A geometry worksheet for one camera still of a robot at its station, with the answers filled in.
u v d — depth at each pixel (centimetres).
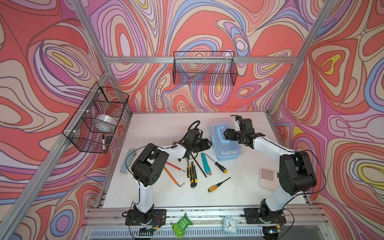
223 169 88
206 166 91
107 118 73
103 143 72
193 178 86
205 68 96
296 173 47
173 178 86
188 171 88
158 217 73
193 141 75
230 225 70
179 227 70
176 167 91
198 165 91
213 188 82
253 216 73
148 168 51
